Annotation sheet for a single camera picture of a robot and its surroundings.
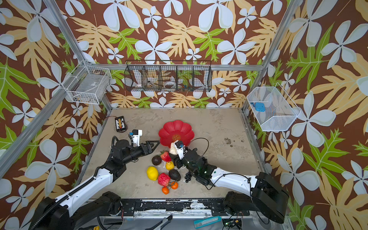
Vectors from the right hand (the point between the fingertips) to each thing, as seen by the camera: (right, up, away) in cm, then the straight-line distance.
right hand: (172, 150), depth 78 cm
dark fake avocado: (+1, -15, +2) cm, 15 cm away
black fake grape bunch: (+9, -17, +5) cm, 20 cm away
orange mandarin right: (+1, -20, +2) cm, 20 cm away
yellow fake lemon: (-12, -14, +4) cm, 19 cm away
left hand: (-9, +5, -1) cm, 10 cm away
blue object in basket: (+52, +25, +8) cm, 58 cm away
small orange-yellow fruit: (-2, -11, +8) cm, 13 cm away
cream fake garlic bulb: (+1, +2, -3) cm, 4 cm away
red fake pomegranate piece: (-5, -16, 0) cm, 17 cm away
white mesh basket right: (+59, +22, -1) cm, 63 cm away
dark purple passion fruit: (-10, -8, +8) cm, 15 cm away
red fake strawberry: (-5, -6, +11) cm, 13 cm away
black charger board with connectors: (-42, +15, +30) cm, 54 cm away
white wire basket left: (-52, +39, +8) cm, 65 cm away
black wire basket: (-4, +48, +20) cm, 52 cm away
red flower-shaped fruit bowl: (+1, +9, +29) cm, 31 cm away
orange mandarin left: (-4, -22, 0) cm, 23 cm away
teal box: (+18, -34, -8) cm, 39 cm away
